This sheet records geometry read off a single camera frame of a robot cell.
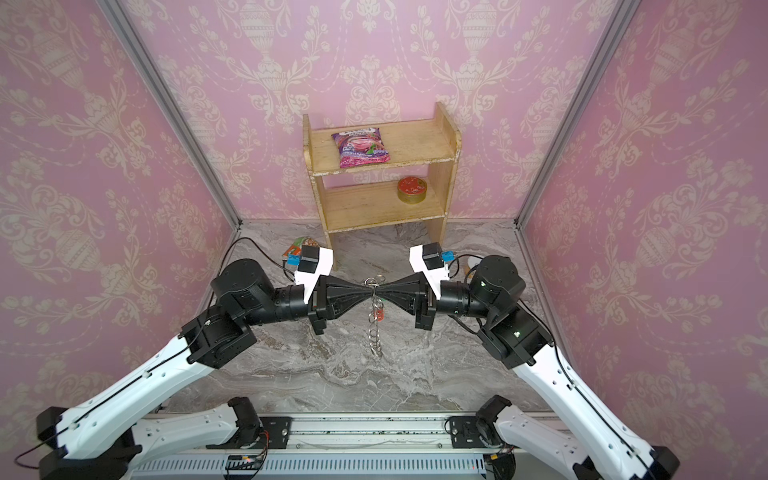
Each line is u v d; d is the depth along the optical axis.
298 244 1.13
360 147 0.75
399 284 0.50
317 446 0.73
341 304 0.51
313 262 0.42
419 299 0.48
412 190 0.96
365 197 1.01
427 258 0.43
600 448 0.38
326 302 0.46
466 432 0.73
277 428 0.75
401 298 0.52
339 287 0.48
